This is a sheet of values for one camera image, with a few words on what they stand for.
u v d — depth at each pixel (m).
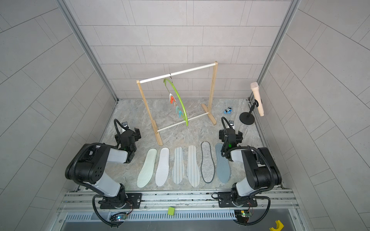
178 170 0.81
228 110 1.08
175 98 0.73
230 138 0.70
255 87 0.85
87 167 0.45
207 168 0.81
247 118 1.02
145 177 0.79
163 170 0.81
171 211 0.67
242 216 0.68
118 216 0.65
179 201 0.72
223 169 0.80
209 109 1.02
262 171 0.44
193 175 0.79
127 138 0.69
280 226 0.63
